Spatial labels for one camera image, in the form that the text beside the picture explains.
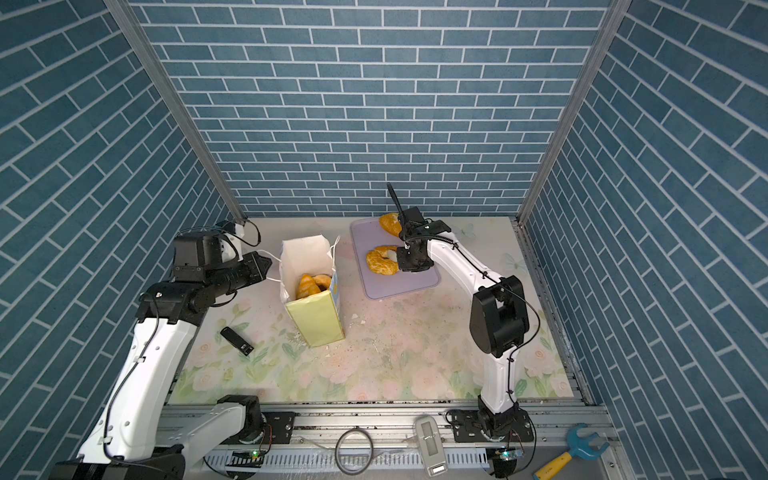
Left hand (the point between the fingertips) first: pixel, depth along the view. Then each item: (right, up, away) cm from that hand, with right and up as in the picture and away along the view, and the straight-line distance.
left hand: (272, 259), depth 71 cm
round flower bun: (+23, -2, +31) cm, 39 cm away
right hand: (+32, -2, +21) cm, 38 cm away
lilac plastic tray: (+19, +7, +45) cm, 49 cm away
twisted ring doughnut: (+7, -8, +21) cm, 23 cm away
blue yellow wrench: (+74, -44, -1) cm, 87 cm away
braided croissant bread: (+3, -9, +17) cm, 20 cm away
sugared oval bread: (+28, +12, +42) cm, 52 cm away
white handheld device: (+38, -44, -1) cm, 58 cm away
